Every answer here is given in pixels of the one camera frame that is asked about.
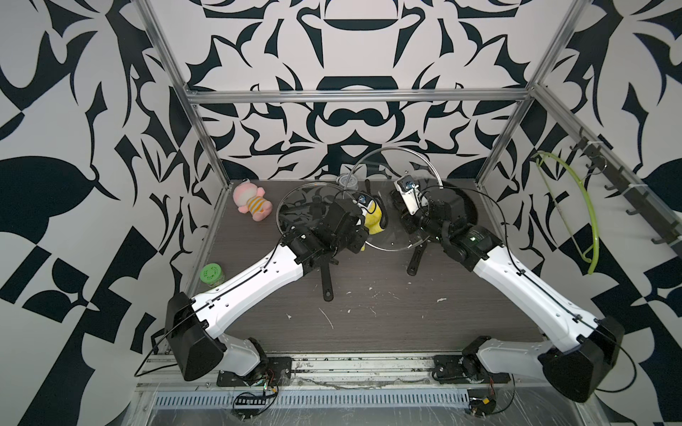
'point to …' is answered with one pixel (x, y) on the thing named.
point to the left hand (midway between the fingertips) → (356, 217)
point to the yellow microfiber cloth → (373, 219)
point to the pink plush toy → (250, 199)
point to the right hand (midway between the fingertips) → (401, 194)
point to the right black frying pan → (471, 214)
